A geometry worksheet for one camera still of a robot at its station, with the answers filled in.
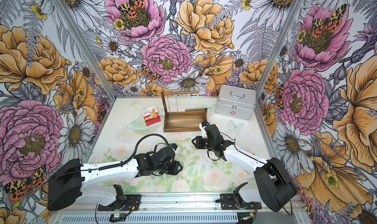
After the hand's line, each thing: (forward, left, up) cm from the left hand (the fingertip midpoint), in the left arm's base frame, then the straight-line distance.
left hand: (177, 171), depth 79 cm
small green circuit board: (-19, +30, -8) cm, 36 cm away
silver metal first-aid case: (+42, -37, +9) cm, 57 cm away
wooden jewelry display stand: (+36, -2, -6) cm, 37 cm away
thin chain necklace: (+65, +5, -8) cm, 66 cm away
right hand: (+14, -9, +3) cm, 17 cm away
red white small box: (+39, +21, -1) cm, 44 cm away
